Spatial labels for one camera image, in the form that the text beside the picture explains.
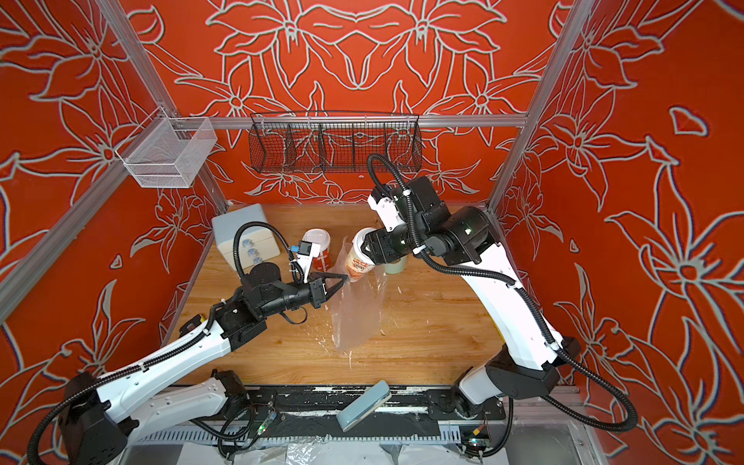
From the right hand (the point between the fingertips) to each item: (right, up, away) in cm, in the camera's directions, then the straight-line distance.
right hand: (372, 238), depth 62 cm
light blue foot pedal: (-2, -42, +8) cm, 42 cm away
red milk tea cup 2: (-3, -6, +2) cm, 7 cm away
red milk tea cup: (-16, -1, +26) cm, 30 cm away
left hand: (-6, -9, +4) cm, 12 cm away
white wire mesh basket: (-66, +27, +30) cm, 78 cm away
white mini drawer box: (-41, -1, +30) cm, 51 cm away
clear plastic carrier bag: (-5, -23, +26) cm, 35 cm away
